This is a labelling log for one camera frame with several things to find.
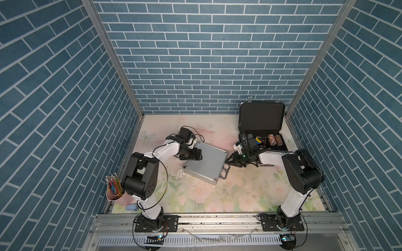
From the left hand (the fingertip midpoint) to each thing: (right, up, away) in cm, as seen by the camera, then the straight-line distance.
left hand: (199, 158), depth 91 cm
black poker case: (+43, +23, +12) cm, 50 cm away
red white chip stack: (+47, +10, +10) cm, 49 cm away
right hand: (+17, -3, +1) cm, 17 cm away
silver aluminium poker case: (+6, -5, -2) cm, 8 cm away
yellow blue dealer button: (+39, +10, +13) cm, 42 cm away
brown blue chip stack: (+51, +10, +10) cm, 53 cm away
